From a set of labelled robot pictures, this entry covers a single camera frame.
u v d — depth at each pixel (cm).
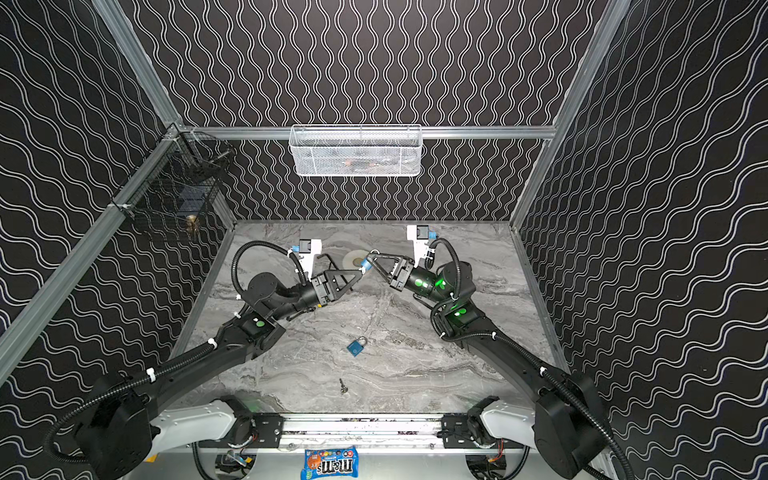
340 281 64
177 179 97
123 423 39
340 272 63
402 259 62
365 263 65
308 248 63
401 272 60
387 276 63
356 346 88
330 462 69
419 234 62
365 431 76
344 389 82
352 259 109
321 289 60
